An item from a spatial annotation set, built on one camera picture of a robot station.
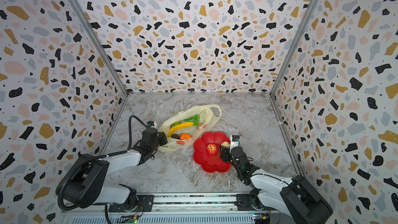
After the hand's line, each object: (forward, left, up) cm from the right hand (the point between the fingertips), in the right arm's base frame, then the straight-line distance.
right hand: (225, 146), depth 88 cm
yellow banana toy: (+15, +28, -3) cm, 32 cm away
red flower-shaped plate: (-4, +10, -3) cm, 11 cm away
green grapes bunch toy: (+20, +19, -3) cm, 28 cm away
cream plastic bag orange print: (+15, +25, -4) cm, 30 cm away
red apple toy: (-2, +8, +1) cm, 8 cm away
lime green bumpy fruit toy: (+15, +30, 0) cm, 34 cm away
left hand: (+7, +34, +1) cm, 35 cm away
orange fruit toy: (+6, +25, 0) cm, 25 cm away
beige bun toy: (0, 0, +3) cm, 3 cm away
